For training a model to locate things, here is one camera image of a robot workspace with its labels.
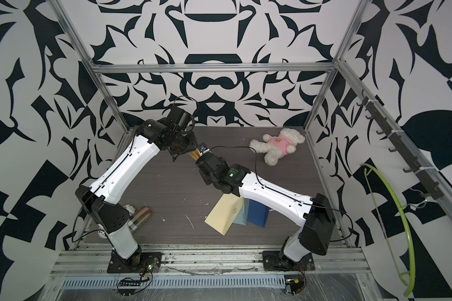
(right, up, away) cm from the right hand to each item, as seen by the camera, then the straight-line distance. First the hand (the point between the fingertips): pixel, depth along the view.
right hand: (208, 162), depth 77 cm
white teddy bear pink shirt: (+34, +6, +24) cm, 42 cm away
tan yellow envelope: (-6, +3, +1) cm, 6 cm away
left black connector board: (-28, -46, -9) cm, 55 cm away
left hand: (-6, +8, 0) cm, 11 cm away
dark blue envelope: (+22, -24, +9) cm, 33 cm away
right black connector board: (+32, -45, -6) cm, 56 cm away
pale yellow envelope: (+6, -23, +9) cm, 26 cm away
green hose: (+57, -30, -22) cm, 68 cm away
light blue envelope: (+15, -25, +8) cm, 30 cm away
